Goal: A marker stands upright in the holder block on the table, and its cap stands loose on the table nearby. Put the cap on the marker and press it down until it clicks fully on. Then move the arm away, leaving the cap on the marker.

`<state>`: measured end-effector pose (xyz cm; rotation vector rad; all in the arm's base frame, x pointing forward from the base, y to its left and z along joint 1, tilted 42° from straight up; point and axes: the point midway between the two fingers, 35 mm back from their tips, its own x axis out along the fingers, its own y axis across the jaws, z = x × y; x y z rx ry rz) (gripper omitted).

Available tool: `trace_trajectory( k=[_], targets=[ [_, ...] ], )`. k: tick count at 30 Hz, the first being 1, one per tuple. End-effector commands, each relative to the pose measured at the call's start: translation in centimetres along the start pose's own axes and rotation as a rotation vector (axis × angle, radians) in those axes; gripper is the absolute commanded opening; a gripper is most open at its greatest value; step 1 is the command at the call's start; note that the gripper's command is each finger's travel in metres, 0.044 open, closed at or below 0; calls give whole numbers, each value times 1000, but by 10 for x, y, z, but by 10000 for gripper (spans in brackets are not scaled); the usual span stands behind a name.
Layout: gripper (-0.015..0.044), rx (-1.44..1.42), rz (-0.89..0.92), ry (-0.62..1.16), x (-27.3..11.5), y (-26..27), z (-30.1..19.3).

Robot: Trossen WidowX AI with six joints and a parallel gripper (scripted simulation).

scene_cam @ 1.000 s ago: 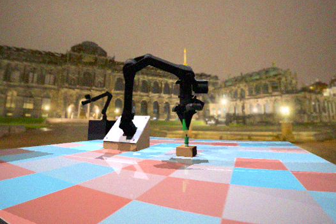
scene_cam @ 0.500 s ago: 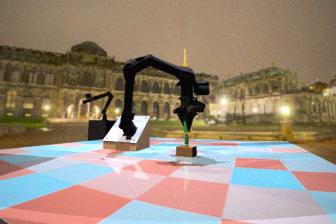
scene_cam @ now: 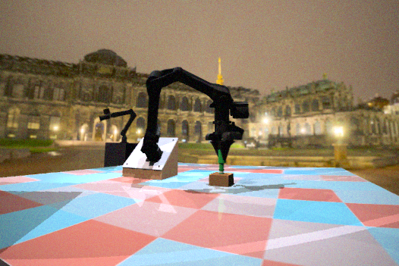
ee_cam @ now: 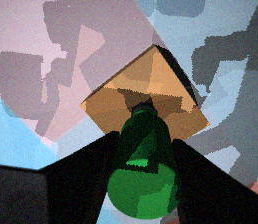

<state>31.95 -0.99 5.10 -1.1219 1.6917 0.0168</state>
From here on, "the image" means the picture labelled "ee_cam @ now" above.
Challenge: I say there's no tan wooden block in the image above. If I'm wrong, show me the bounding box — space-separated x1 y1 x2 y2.
80 44 210 142

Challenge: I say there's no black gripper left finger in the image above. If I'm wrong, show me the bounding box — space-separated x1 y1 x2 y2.
0 131 120 224

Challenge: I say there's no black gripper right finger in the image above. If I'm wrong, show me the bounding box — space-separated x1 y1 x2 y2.
172 138 258 224

